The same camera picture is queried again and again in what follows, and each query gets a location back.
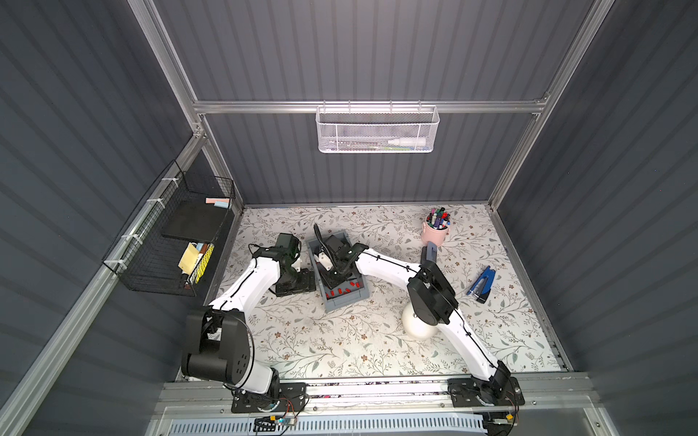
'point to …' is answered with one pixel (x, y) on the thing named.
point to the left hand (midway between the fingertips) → (304, 289)
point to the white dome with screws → (416, 328)
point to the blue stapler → (483, 285)
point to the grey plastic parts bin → (348, 292)
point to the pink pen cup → (435, 228)
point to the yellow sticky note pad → (189, 258)
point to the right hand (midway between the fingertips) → (323, 286)
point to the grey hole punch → (429, 252)
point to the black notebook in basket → (195, 220)
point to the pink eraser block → (211, 201)
